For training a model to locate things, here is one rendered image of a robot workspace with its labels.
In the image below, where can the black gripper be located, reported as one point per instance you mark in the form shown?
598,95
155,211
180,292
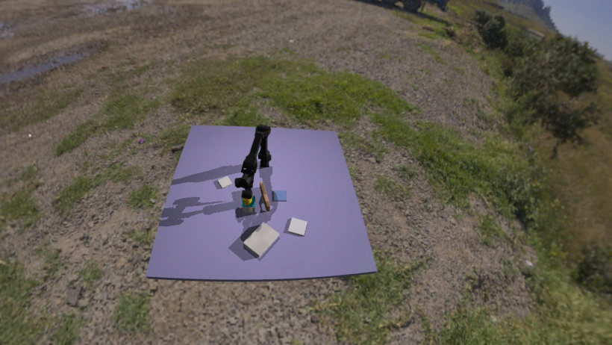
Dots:
247,193

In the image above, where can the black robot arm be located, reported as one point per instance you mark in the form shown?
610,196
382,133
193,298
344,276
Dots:
250,163

